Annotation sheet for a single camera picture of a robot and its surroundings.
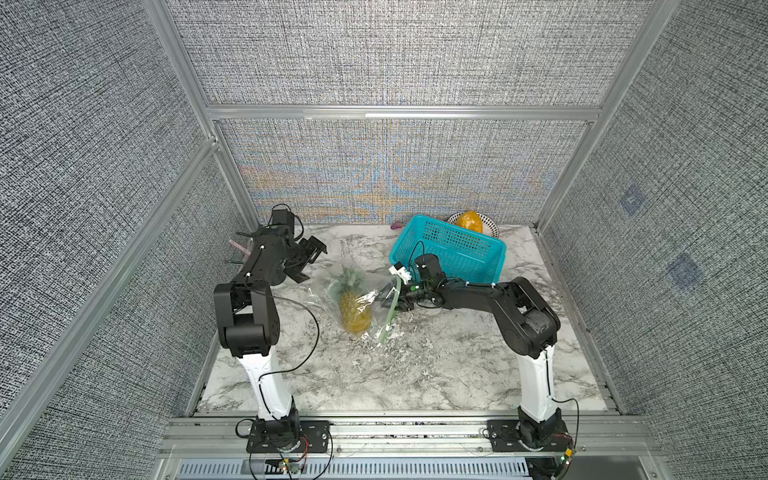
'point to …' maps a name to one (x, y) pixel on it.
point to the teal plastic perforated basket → (464, 256)
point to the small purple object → (396, 226)
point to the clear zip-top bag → (383, 292)
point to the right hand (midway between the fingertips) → (377, 294)
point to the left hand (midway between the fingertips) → (324, 256)
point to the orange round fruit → (470, 220)
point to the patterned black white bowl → (489, 226)
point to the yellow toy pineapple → (356, 309)
